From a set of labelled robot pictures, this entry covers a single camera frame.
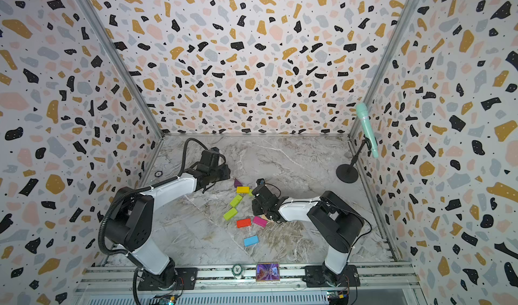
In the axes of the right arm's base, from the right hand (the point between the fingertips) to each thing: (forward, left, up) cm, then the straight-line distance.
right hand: (259, 203), depth 93 cm
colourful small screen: (-27, -5, 0) cm, 28 cm away
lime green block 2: (+1, +11, +1) cm, 11 cm away
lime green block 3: (-5, +13, 0) cm, 14 cm away
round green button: (-28, +5, +6) cm, 29 cm away
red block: (-9, +6, -2) cm, 11 cm away
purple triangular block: (+9, +11, +2) cm, 15 cm away
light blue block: (-17, +2, 0) cm, 17 cm away
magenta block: (-8, -1, 0) cm, 8 cm away
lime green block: (+5, +5, -1) cm, 7 cm away
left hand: (+12, +12, +10) cm, 20 cm away
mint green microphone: (+25, -43, +34) cm, 60 cm away
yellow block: (+7, +8, 0) cm, 11 cm away
